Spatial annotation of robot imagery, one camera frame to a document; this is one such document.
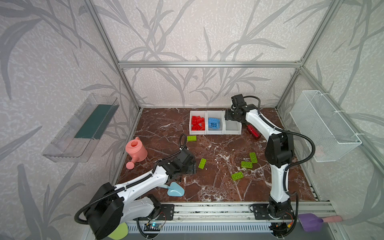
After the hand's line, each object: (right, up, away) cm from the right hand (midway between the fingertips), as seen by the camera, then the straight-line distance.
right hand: (229, 111), depth 99 cm
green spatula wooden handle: (-56, -58, -31) cm, 86 cm away
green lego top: (-25, -18, +1) cm, 31 cm away
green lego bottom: (+2, -38, -14) cm, 41 cm away
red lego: (-24, -10, +6) cm, 27 cm away
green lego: (-19, -32, -9) cm, 38 cm away
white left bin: (-19, -1, +10) cm, 21 cm away
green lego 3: (+13, -30, -8) cm, 34 cm away
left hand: (-24, -30, -15) cm, 41 cm away
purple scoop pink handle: (+34, -55, -28) cm, 70 cm away
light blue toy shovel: (-33, -43, -19) cm, 58 cm away
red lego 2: (-21, -8, +10) cm, 25 cm away
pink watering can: (-57, -22, -14) cm, 62 cm away
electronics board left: (-43, -57, -28) cm, 77 cm away
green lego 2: (+8, -33, -10) cm, 35 cm away
